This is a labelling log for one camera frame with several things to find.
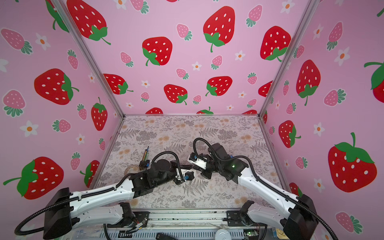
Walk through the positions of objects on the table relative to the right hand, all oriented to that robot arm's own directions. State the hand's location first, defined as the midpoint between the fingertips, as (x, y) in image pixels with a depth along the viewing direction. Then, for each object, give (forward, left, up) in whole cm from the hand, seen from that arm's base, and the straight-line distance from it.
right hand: (194, 165), depth 74 cm
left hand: (0, +2, +3) cm, 3 cm away
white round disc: (-26, -16, -12) cm, 33 cm away
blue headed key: (-11, +1, +12) cm, 16 cm away
